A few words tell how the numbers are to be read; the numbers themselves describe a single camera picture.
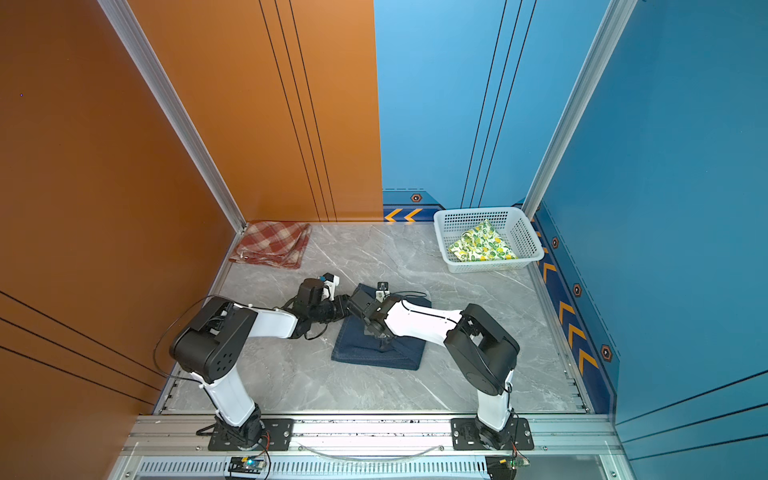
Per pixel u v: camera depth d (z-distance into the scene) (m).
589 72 0.79
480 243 1.05
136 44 0.74
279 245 1.10
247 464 0.71
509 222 1.15
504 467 0.71
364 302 0.70
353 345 0.86
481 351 0.47
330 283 0.89
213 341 0.50
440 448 0.72
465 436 0.72
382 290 0.81
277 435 0.73
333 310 0.84
